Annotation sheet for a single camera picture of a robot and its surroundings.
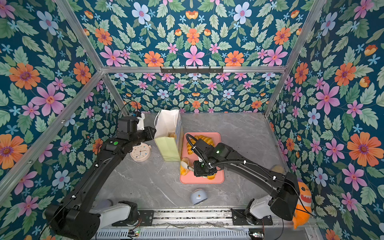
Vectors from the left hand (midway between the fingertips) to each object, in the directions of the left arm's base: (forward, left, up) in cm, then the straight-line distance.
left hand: (156, 126), depth 75 cm
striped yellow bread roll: (-18, -28, -28) cm, 43 cm away
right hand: (-21, -19, -12) cm, 31 cm away
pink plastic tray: (-17, -15, -30) cm, 37 cm away
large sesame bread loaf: (+13, -2, -26) cm, 29 cm away
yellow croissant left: (0, -15, -27) cm, 31 cm away
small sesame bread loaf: (-14, -11, -25) cm, 31 cm away
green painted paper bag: (+13, -3, -11) cm, 17 cm away
